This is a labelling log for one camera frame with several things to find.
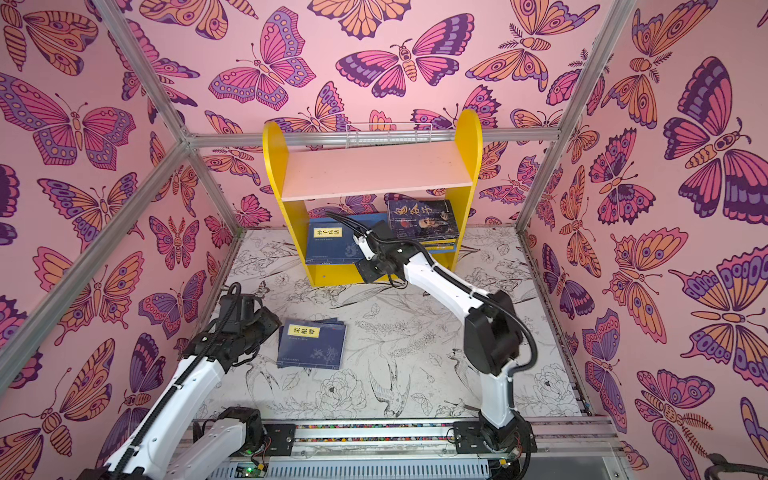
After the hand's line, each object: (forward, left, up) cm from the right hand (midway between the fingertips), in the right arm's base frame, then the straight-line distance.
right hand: (368, 261), depth 88 cm
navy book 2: (-19, +16, -15) cm, 29 cm away
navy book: (+9, +12, -1) cm, 15 cm away
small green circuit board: (-49, +27, -20) cm, 59 cm away
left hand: (-16, +25, -5) cm, 30 cm away
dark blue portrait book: (+15, -17, +3) cm, 22 cm away
